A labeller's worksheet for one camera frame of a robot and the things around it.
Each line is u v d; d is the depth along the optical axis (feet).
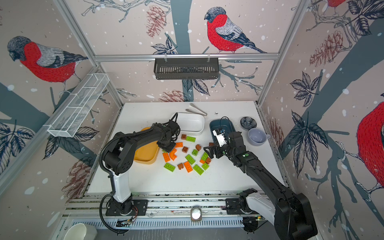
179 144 3.15
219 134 2.37
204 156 2.95
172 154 3.02
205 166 2.83
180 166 2.81
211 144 3.11
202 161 2.94
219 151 2.35
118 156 1.67
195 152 3.03
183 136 3.29
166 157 2.97
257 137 3.22
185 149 3.10
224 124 3.43
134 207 2.38
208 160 2.89
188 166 2.87
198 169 2.82
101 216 2.25
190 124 3.58
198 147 3.10
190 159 2.96
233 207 2.40
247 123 3.50
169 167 2.87
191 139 3.30
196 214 2.05
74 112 2.47
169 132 2.42
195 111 3.86
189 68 3.40
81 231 2.16
